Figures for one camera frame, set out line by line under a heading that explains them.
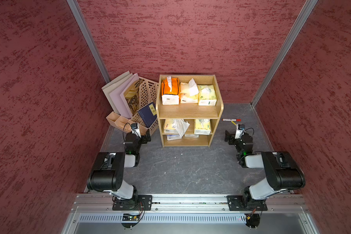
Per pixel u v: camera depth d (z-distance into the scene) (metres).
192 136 0.95
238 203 0.73
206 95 0.75
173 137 0.94
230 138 0.84
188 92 0.76
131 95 0.92
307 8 0.72
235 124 1.08
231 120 1.10
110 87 0.89
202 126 0.78
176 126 0.77
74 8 0.71
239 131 0.81
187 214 0.75
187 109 0.75
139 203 0.73
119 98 0.86
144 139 0.84
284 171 0.46
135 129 0.79
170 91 0.72
